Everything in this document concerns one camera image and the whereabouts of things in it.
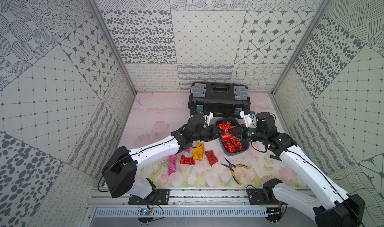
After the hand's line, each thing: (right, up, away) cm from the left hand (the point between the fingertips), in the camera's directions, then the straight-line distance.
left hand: (226, 128), depth 72 cm
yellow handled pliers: (+5, -23, +12) cm, 27 cm away
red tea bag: (-19, -20, +12) cm, 30 cm away
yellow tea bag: (-14, -16, +14) cm, 26 cm away
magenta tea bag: (-28, -22, +8) cm, 37 cm away
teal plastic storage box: (+10, 0, +25) cm, 27 cm away
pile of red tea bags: (+7, -12, +18) cm, 23 cm away
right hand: (+1, -2, +2) cm, 3 cm away
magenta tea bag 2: (-20, -15, +15) cm, 29 cm away
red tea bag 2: (-7, -18, +12) cm, 23 cm away
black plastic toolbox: (+2, +15, +22) cm, 27 cm away
